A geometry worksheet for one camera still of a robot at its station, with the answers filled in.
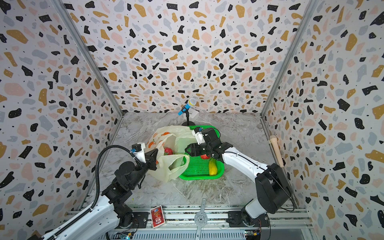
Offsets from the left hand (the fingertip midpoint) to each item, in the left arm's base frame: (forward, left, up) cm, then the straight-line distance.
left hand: (156, 148), depth 73 cm
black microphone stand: (+33, -13, -20) cm, 41 cm away
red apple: (+5, -25, -19) cm, 32 cm away
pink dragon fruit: (+8, -2, -17) cm, 19 cm away
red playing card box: (-26, 0, -21) cm, 34 cm away
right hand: (+4, -14, -6) cm, 16 cm away
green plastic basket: (0, -21, -24) cm, 32 cm away
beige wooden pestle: (+21, -74, -24) cm, 80 cm away
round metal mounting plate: (-27, -21, -23) cm, 42 cm away
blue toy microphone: (+31, -17, +2) cm, 35 cm away
